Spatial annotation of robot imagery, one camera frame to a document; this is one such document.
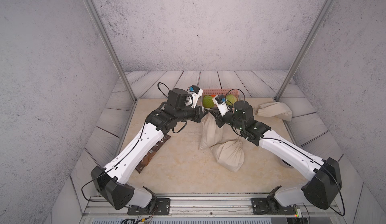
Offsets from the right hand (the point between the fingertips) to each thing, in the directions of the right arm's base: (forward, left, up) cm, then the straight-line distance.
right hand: (212, 108), depth 74 cm
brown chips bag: (-11, +37, -29) cm, 48 cm away
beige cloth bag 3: (+19, -44, -22) cm, 53 cm away
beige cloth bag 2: (-14, -9, -21) cm, 27 cm away
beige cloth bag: (-5, 0, -15) cm, 16 cm away
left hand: (-5, +2, +5) cm, 7 cm away
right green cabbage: (+30, -16, -23) cm, 41 cm away
